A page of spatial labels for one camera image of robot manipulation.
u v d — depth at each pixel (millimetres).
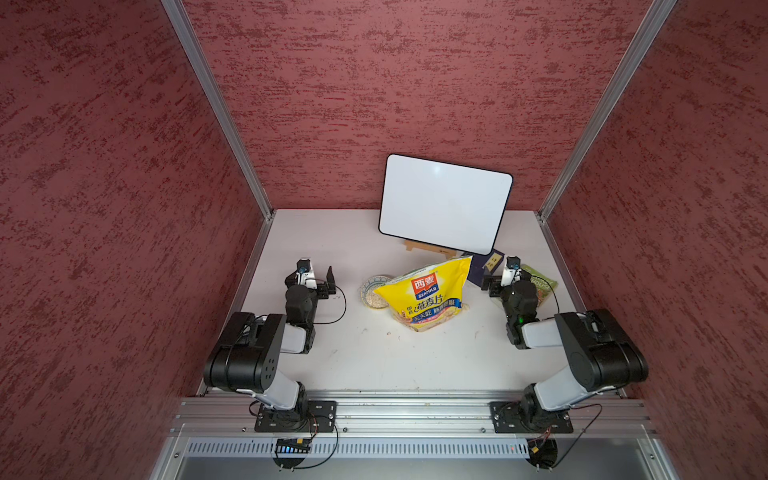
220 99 870
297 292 708
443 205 990
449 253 1033
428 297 794
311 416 728
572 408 583
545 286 974
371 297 921
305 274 775
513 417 738
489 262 1039
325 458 685
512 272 776
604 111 894
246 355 456
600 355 454
